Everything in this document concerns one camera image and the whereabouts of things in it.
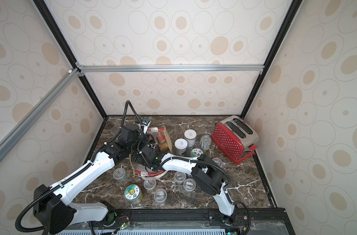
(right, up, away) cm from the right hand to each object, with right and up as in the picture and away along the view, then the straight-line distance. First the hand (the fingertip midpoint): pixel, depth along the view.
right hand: (142, 155), depth 87 cm
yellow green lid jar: (-1, -17, -13) cm, 21 cm away
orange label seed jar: (+32, +1, +3) cm, 33 cm away
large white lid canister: (+29, +11, +10) cm, 33 cm away
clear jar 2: (+12, -19, -11) cm, 25 cm away
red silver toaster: (+55, +10, -1) cm, 56 cm away
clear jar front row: (+28, -15, -7) cm, 32 cm away
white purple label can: (+23, +6, +5) cm, 24 cm away
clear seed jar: (+39, +7, +8) cm, 40 cm away
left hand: (+7, +15, -9) cm, 18 cm away
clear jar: (+6, -14, -7) cm, 17 cm away
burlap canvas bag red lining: (+10, +12, +6) cm, 17 cm away
